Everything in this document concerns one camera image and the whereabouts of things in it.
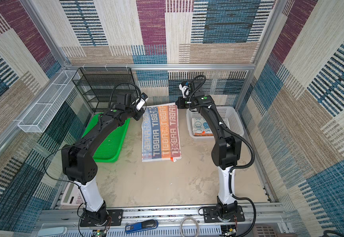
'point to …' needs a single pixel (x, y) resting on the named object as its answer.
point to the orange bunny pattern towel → (203, 134)
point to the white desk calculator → (72, 195)
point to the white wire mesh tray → (37, 119)
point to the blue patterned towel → (199, 124)
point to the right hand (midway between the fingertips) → (177, 103)
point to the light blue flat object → (52, 231)
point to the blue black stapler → (146, 225)
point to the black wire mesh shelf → (100, 86)
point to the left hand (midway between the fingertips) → (140, 104)
